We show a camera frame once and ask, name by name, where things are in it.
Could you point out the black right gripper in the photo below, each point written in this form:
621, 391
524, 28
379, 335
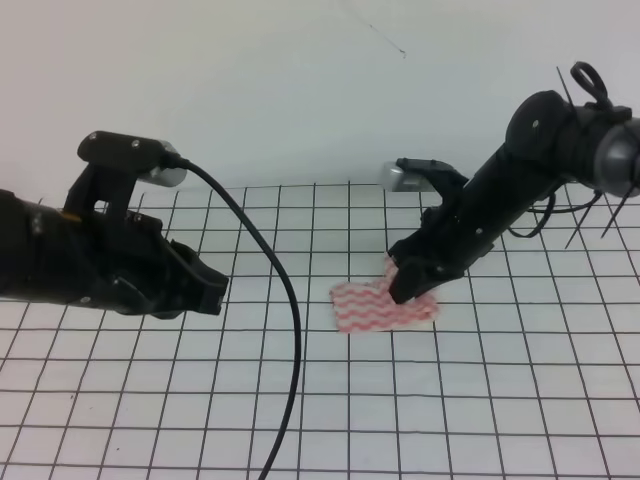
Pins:
451, 237

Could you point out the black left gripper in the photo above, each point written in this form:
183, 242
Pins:
127, 266

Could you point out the pink wavy striped towel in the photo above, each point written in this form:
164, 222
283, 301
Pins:
368, 307

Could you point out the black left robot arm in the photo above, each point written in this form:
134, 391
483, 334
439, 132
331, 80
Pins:
30, 237

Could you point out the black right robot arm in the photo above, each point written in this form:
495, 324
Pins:
548, 143

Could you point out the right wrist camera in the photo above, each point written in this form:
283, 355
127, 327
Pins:
407, 175

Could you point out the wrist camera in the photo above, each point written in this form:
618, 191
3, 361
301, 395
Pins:
114, 164
407, 175

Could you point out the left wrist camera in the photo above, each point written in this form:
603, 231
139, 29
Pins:
114, 164

